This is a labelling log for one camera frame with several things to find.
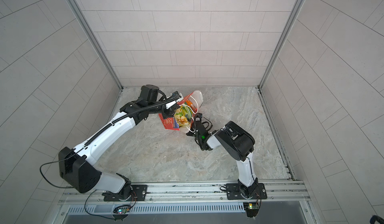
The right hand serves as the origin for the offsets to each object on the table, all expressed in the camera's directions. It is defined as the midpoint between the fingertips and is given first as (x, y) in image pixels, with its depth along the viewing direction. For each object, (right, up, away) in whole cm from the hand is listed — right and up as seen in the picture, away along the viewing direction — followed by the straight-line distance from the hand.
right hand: (185, 126), depth 95 cm
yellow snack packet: (0, +9, -16) cm, 18 cm away
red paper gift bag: (+6, +17, -18) cm, 26 cm away
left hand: (0, +16, -21) cm, 26 cm away
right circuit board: (+33, -33, -27) cm, 54 cm away
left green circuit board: (-24, -31, -31) cm, 50 cm away
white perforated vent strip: (+27, -32, -27) cm, 50 cm away
